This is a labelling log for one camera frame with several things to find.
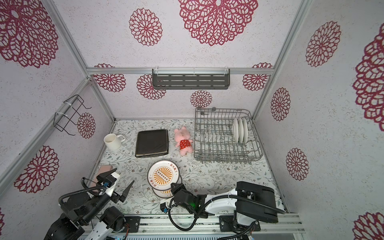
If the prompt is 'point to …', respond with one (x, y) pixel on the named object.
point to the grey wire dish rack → (214, 140)
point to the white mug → (113, 142)
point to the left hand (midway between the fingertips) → (124, 177)
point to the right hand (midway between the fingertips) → (173, 179)
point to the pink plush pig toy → (182, 140)
